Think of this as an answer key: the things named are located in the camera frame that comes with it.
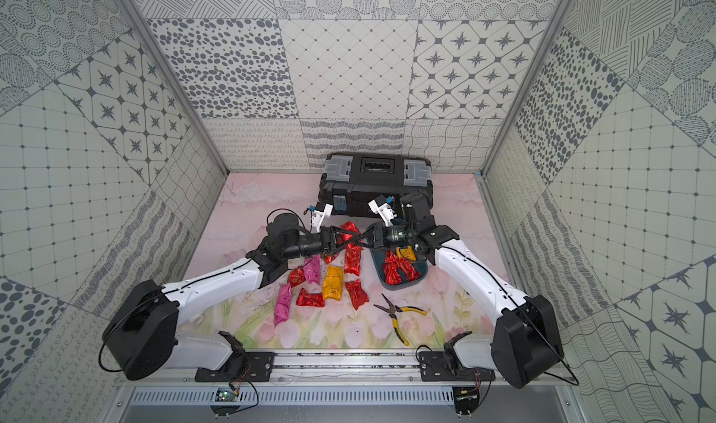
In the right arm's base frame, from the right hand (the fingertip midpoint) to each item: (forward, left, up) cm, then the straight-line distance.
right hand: (357, 245), depth 74 cm
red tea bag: (-8, +16, -19) cm, 26 cm away
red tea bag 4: (+7, +3, -19) cm, 21 cm away
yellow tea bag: (-2, +9, -20) cm, 22 cm away
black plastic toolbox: (+28, +4, -4) cm, 29 cm away
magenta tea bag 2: (+1, +15, -17) cm, 23 cm away
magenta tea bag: (-10, +23, -18) cm, 31 cm away
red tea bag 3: (-1, +20, -18) cm, 27 cm away
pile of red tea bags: (+4, -10, -19) cm, 22 cm away
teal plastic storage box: (+7, -6, -18) cm, 20 cm away
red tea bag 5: (+1, +4, +2) cm, 4 cm away
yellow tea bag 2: (+8, -16, -19) cm, 26 cm away
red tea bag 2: (-6, +1, -19) cm, 20 cm away
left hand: (+1, 0, +4) cm, 4 cm away
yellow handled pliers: (-9, -11, -22) cm, 26 cm away
